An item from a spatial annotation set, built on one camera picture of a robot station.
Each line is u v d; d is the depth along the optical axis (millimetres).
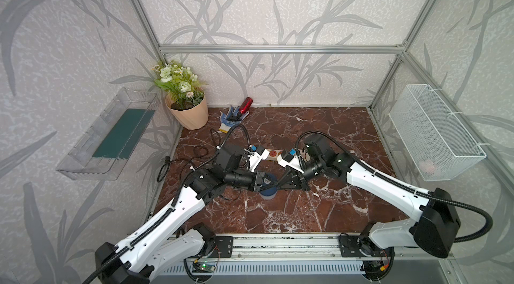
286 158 599
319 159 601
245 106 1187
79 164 578
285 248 753
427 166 724
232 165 544
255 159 631
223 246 738
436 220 394
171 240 549
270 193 820
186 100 1025
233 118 1150
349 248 730
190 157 998
